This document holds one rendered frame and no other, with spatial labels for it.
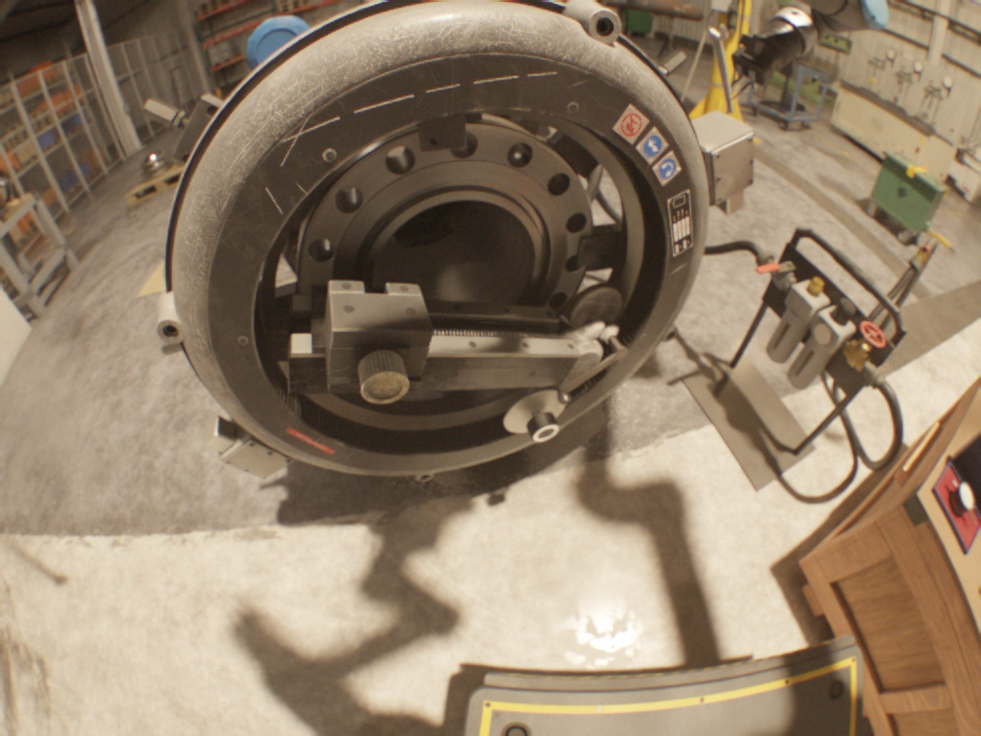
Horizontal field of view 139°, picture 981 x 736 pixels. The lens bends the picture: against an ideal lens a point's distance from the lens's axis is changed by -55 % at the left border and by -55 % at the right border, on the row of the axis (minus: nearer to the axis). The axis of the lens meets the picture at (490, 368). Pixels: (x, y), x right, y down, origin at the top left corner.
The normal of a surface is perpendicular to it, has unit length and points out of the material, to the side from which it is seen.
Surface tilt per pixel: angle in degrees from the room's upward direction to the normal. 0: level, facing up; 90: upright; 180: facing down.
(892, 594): 90
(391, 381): 90
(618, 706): 0
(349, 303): 24
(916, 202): 90
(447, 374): 90
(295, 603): 0
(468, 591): 0
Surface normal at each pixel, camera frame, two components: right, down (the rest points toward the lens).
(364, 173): 0.33, 0.72
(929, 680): -0.94, 0.29
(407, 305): 0.32, -0.69
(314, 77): 0.16, 0.47
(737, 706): -0.06, -0.63
